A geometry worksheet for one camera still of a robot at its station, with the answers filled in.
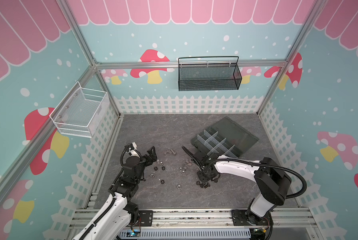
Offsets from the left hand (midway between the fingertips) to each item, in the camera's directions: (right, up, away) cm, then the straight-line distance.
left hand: (148, 152), depth 81 cm
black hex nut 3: (+7, -18, +6) cm, 20 cm away
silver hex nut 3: (+19, -13, +8) cm, 24 cm away
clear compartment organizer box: (+49, +7, +22) cm, 54 cm away
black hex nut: (+2, -12, +10) cm, 16 cm away
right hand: (+31, -16, +5) cm, 35 cm away
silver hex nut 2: (+17, -20, +2) cm, 26 cm away
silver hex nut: (0, -15, +6) cm, 16 cm away
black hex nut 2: (+7, -12, +11) cm, 17 cm away
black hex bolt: (+33, -19, +3) cm, 38 cm away
